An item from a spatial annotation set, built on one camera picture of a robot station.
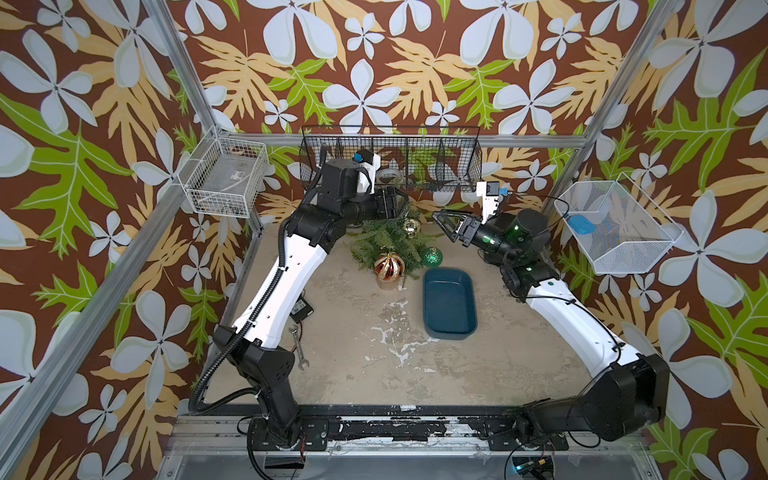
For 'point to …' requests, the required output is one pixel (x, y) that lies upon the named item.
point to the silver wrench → (301, 361)
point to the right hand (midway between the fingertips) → (437, 216)
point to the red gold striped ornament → (389, 266)
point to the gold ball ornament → (412, 228)
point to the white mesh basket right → (622, 232)
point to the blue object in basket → (581, 225)
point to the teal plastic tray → (448, 304)
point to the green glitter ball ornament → (432, 256)
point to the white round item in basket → (389, 176)
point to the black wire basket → (428, 158)
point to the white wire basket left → (225, 176)
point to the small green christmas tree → (405, 236)
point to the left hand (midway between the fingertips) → (400, 193)
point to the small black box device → (301, 309)
